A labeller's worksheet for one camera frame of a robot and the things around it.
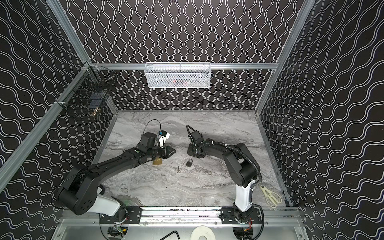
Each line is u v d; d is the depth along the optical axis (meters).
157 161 0.92
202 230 0.71
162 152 0.77
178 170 0.90
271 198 0.80
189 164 0.92
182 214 0.76
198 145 0.68
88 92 0.94
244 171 0.50
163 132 0.80
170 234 0.70
